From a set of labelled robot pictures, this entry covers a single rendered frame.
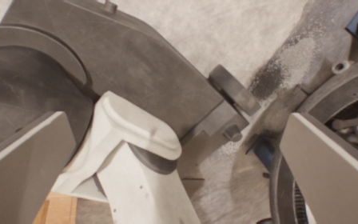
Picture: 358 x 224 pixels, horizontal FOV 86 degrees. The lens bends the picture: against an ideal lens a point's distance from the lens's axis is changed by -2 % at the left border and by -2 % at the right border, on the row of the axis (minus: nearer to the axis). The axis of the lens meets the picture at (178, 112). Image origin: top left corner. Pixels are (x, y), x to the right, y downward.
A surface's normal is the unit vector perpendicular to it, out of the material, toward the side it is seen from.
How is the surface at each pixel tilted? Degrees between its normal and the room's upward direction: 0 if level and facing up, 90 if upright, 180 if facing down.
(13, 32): 0
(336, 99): 90
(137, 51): 0
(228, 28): 0
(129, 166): 65
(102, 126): 59
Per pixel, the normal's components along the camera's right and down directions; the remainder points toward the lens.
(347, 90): -0.87, -0.17
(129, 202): -0.59, -0.33
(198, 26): 0.29, 0.59
